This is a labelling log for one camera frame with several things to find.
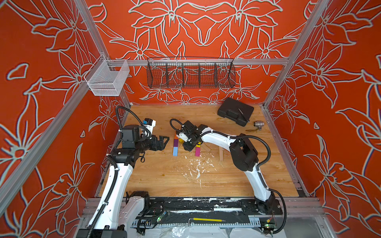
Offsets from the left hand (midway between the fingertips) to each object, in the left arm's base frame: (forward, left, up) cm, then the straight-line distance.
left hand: (161, 136), depth 74 cm
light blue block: (+2, -5, -22) cm, 23 cm away
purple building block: (+10, -4, -23) cm, 25 cm away
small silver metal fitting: (+28, -63, -20) cm, 71 cm away
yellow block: (+8, -20, -22) cm, 30 cm away
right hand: (+9, -11, -21) cm, 25 cm away
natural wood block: (+7, -24, -22) cm, 34 cm away
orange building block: (+8, -5, -13) cm, 16 cm away
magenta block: (+4, -19, -23) cm, 30 cm away
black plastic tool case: (+36, -47, -17) cm, 61 cm away
